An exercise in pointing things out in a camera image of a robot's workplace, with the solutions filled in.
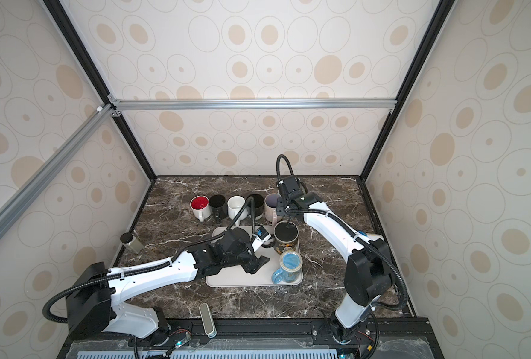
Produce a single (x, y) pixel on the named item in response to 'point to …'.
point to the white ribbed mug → (235, 203)
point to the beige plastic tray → (261, 276)
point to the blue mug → (291, 263)
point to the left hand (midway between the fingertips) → (269, 252)
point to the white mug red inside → (200, 207)
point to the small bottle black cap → (131, 242)
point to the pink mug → (270, 212)
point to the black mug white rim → (218, 206)
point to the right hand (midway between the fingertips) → (285, 206)
